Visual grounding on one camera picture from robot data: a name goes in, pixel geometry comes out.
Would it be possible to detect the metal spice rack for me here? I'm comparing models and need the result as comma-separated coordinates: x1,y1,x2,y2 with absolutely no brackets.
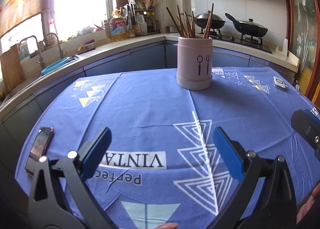
134,8,160,36

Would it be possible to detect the black smartphone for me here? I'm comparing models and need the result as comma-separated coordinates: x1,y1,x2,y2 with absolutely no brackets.
24,127,54,176

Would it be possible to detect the wooden cutting board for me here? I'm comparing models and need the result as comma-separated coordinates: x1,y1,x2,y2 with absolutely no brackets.
1,44,26,94

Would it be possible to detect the pink ceramic utensil holder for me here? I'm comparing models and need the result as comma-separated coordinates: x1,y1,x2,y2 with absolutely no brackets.
176,35,213,90

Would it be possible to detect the light brown chopstick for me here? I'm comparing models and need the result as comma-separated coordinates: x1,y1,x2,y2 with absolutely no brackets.
203,3,214,39

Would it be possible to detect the dark brown chopstick far left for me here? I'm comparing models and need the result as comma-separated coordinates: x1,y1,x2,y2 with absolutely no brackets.
166,7,182,37

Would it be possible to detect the brown chopstick tall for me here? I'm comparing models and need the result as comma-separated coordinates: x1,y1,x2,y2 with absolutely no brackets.
176,5,188,37

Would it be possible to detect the brown chopstick middle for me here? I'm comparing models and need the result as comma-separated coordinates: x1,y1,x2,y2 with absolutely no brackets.
184,11,196,38

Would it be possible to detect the blue patterned tablecloth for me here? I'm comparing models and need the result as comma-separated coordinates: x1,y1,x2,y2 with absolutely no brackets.
15,67,319,228

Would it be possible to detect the teal plastic basin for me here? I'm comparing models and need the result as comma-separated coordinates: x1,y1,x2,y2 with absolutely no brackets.
41,57,71,76

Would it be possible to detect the black wok with lid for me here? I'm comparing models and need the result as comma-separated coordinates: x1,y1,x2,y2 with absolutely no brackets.
225,13,268,38

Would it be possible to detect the white plastic jug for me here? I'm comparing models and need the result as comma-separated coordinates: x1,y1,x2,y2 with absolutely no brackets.
136,14,148,35

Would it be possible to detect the black gas stove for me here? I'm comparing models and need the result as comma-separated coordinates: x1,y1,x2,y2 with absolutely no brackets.
209,30,272,53

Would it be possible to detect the glass painted door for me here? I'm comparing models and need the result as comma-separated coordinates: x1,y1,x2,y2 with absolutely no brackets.
286,0,319,100

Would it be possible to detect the small red bowl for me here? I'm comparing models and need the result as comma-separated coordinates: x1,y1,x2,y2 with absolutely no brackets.
85,39,95,48

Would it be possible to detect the white small remote device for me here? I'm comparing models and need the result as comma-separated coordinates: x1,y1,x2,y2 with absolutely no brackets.
273,76,287,91

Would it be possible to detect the cooking oil bottle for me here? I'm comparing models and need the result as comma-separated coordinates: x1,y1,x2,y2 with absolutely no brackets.
108,8,127,42

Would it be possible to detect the person's right hand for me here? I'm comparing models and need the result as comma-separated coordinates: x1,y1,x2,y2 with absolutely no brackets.
297,184,320,223

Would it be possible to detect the wok with steel lid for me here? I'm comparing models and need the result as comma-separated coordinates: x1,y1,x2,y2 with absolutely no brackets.
194,10,225,30

